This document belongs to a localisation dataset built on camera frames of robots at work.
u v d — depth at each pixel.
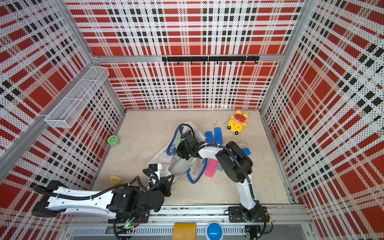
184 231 0.72
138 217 0.73
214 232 0.68
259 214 0.68
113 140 0.98
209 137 1.04
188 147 0.75
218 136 1.05
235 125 1.02
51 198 0.45
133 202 0.51
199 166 0.89
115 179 0.84
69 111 0.93
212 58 0.89
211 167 0.88
